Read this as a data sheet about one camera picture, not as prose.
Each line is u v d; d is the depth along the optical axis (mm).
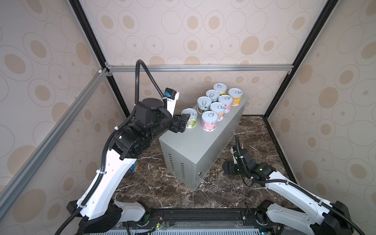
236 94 755
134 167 872
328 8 683
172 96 454
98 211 371
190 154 592
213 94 746
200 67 919
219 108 686
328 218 402
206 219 747
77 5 667
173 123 498
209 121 637
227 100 727
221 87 794
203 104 701
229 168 727
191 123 652
